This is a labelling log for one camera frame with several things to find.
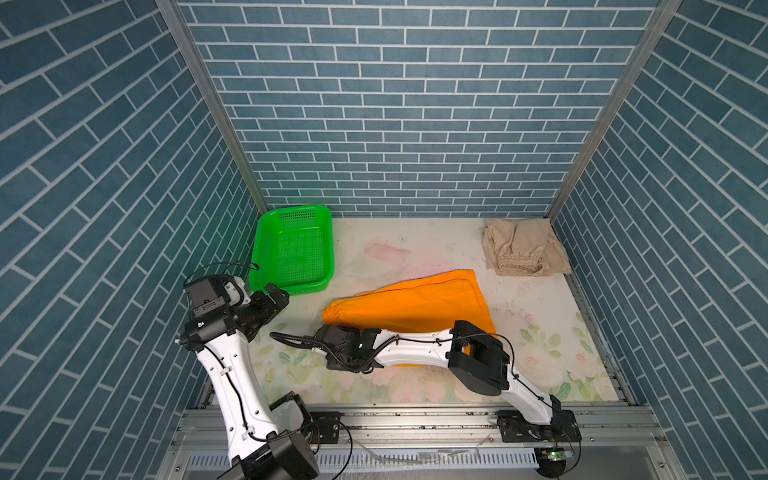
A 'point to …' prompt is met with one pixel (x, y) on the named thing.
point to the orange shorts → (433, 303)
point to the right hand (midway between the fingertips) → (333, 341)
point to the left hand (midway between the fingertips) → (275, 302)
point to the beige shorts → (526, 247)
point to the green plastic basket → (293, 249)
